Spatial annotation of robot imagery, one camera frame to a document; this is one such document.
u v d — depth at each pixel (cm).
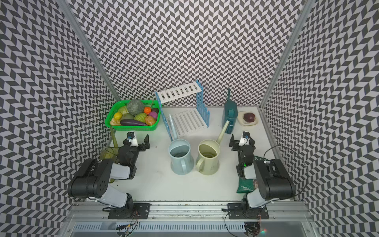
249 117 105
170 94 91
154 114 106
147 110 110
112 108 108
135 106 102
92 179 46
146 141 88
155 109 113
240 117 106
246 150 69
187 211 75
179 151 89
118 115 102
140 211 73
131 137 75
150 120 100
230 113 99
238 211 71
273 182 44
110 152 100
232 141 82
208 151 73
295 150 84
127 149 71
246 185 77
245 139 77
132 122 102
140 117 102
